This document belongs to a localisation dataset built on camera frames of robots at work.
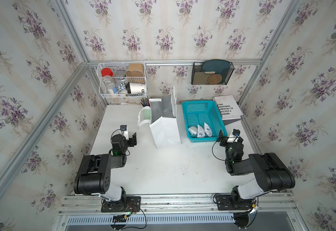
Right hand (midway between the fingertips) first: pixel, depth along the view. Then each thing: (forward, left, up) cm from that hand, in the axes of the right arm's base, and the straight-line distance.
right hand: (230, 132), depth 89 cm
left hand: (0, +63, -3) cm, 63 cm away
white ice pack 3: (+6, +12, -7) cm, 15 cm away
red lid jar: (+31, +80, +23) cm, 89 cm away
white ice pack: (+5, +22, -5) cm, 23 cm away
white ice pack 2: (+4, +17, -6) cm, 18 cm away
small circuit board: (-45, +63, -12) cm, 78 cm away
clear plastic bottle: (+23, +77, +19) cm, 83 cm away
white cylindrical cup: (+24, +61, +16) cm, 67 cm away
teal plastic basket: (+26, +17, -12) cm, 34 cm away
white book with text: (+25, -6, -4) cm, 26 cm away
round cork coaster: (+33, +7, +16) cm, 38 cm away
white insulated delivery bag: (-3, +42, +13) cm, 44 cm away
